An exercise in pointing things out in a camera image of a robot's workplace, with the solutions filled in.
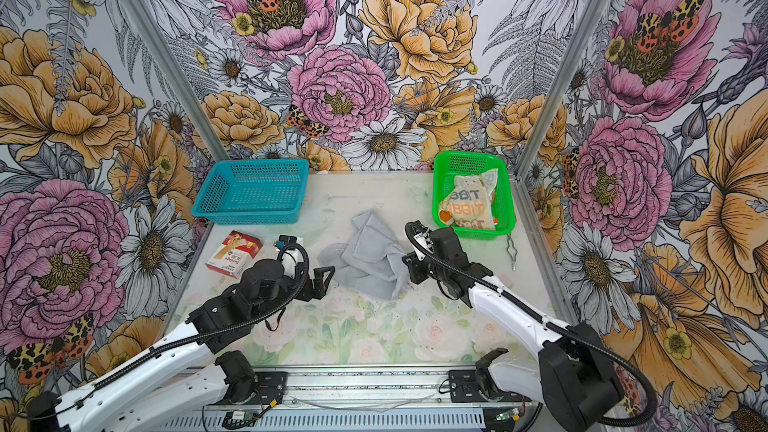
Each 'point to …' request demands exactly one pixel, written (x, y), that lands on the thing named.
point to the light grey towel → (370, 262)
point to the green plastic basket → (448, 164)
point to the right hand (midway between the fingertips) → (406, 267)
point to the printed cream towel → (470, 205)
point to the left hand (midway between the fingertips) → (317, 276)
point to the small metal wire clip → (511, 251)
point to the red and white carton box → (237, 252)
